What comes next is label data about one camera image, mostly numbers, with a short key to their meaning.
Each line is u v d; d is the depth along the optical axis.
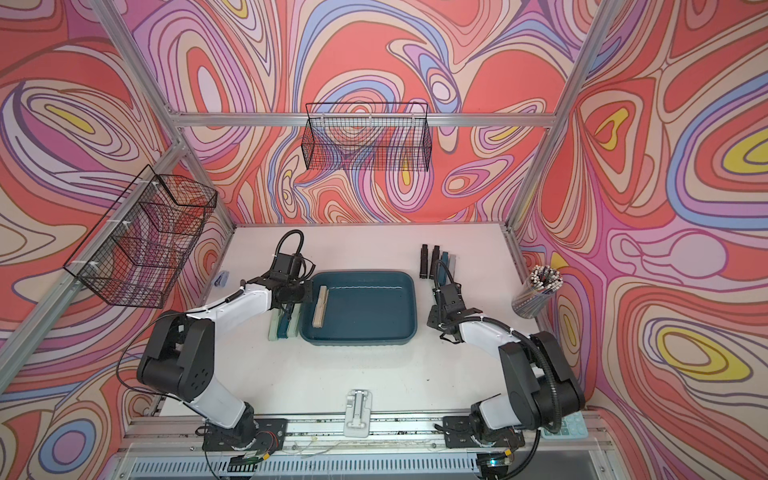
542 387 0.43
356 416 0.75
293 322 0.91
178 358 0.45
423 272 1.02
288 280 0.74
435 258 1.08
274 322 0.91
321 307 0.93
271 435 0.72
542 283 0.82
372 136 0.96
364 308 0.96
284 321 0.91
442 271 1.02
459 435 0.72
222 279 1.01
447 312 0.71
